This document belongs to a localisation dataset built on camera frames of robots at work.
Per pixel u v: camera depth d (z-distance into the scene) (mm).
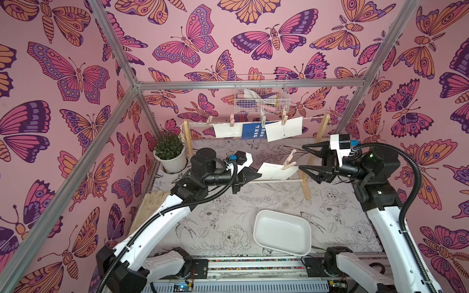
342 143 453
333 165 493
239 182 531
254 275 730
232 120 626
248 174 573
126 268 373
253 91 901
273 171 602
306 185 976
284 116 638
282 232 827
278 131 701
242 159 498
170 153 943
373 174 459
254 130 701
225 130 712
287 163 565
